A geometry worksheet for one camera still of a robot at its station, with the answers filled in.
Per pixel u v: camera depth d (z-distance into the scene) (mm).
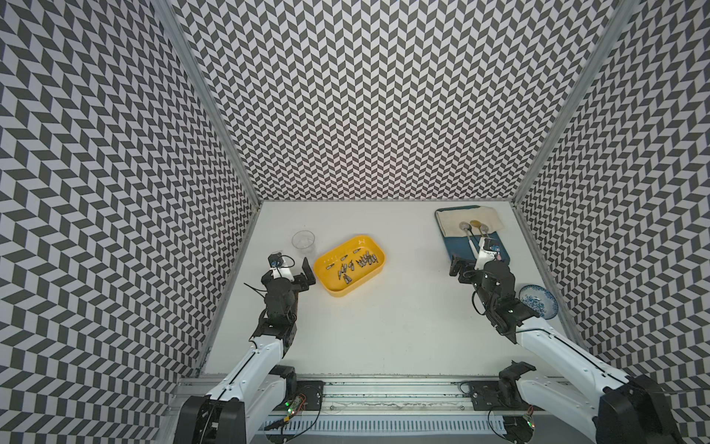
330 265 972
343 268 979
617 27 693
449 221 1092
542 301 888
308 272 773
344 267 984
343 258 991
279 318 639
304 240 1018
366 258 1011
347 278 963
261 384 512
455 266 740
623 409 391
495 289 633
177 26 740
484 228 1075
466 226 1086
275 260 693
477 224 1112
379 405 723
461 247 1039
